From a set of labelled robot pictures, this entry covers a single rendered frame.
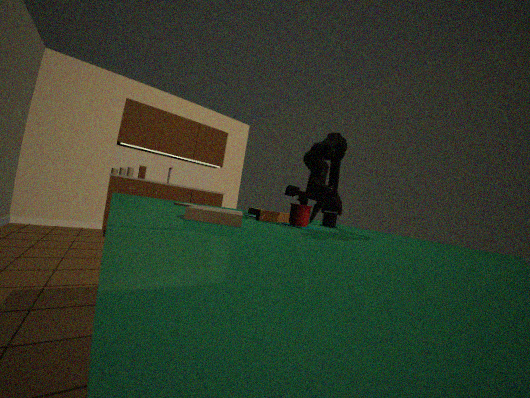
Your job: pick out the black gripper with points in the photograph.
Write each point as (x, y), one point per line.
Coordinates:
(331, 202)

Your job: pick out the tan flat bar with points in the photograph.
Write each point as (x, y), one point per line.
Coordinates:
(272, 216)

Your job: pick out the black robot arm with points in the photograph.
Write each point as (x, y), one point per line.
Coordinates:
(331, 149)

